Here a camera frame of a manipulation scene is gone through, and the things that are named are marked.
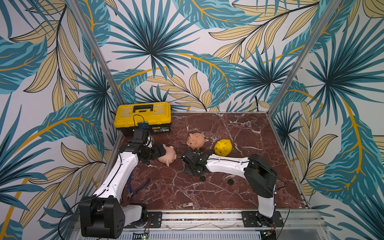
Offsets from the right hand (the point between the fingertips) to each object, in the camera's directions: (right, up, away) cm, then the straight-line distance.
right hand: (187, 170), depth 88 cm
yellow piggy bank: (+22, +13, +2) cm, 25 cm away
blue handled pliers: (-30, -10, -8) cm, 33 cm away
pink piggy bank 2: (+5, +17, +5) cm, 19 cm away
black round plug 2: (+25, -6, -3) cm, 26 cm away
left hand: (-15, +10, -6) cm, 19 cm away
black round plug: (+9, -5, 0) cm, 10 cm away
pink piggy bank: (-10, +8, 0) cm, 13 cm away
